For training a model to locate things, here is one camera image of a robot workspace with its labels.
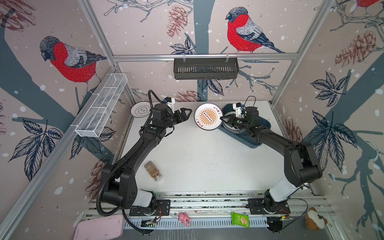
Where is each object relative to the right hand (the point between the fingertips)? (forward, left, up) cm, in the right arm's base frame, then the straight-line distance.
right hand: (220, 119), depth 87 cm
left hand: (-3, +18, +10) cm, 21 cm away
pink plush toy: (-48, +19, -16) cm, 54 cm away
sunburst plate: (+2, +8, 0) cm, 8 cm away
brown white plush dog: (-46, -42, -18) cm, 64 cm away
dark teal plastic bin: (-7, -20, -14) cm, 25 cm away
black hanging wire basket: (+38, +9, +11) cm, 40 cm away
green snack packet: (-47, -9, -18) cm, 51 cm away
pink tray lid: (-53, +53, -15) cm, 76 cm away
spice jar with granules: (-27, +38, -13) cm, 48 cm away
